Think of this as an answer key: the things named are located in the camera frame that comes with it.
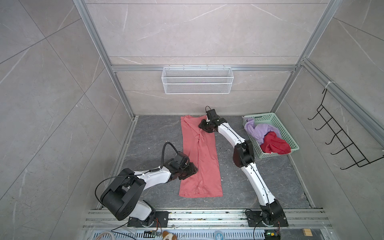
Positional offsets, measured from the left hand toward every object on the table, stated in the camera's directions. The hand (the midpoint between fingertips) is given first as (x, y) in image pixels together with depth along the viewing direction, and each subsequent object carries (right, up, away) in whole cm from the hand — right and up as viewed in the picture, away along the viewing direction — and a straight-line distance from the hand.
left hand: (196, 168), depth 88 cm
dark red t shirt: (+45, +15, -2) cm, 47 cm away
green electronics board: (+37, -27, -18) cm, 49 cm away
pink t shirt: (+4, +11, +13) cm, 17 cm away
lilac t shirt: (+41, +22, +7) cm, 47 cm away
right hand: (+3, +26, +23) cm, 35 cm away
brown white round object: (-13, -25, -21) cm, 36 cm away
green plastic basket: (+59, +31, +26) cm, 72 cm away
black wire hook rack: (+67, +16, -25) cm, 73 cm away
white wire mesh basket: (+1, +57, +13) cm, 59 cm away
